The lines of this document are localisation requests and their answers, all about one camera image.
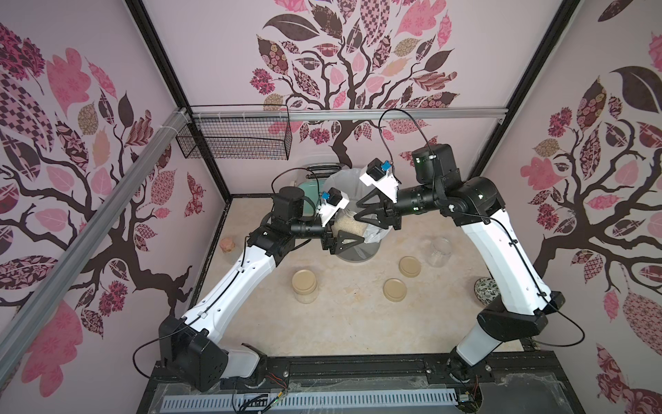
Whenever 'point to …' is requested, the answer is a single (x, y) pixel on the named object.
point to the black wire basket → (237, 132)
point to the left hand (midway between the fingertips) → (357, 231)
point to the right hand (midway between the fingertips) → (360, 205)
